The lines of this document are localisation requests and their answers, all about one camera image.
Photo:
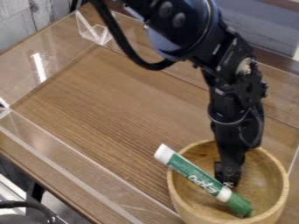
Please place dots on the black metal table bracket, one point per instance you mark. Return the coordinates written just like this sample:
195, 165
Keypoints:
37, 212

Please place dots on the clear acrylic corner bracket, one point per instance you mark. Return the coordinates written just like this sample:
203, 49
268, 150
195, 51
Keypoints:
95, 33

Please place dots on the green white Expo marker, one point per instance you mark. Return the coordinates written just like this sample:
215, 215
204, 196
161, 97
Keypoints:
203, 180

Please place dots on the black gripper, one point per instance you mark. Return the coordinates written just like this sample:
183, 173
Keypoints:
236, 135

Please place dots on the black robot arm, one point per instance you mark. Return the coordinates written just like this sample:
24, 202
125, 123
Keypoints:
188, 31

